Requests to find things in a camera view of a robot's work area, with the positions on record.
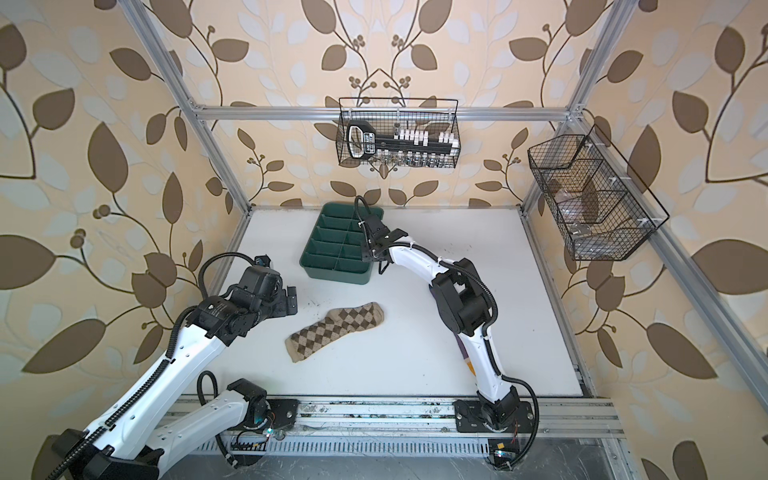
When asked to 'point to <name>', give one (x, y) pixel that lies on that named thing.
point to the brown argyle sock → (331, 326)
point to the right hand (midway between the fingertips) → (372, 252)
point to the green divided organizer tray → (334, 251)
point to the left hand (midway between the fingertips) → (280, 296)
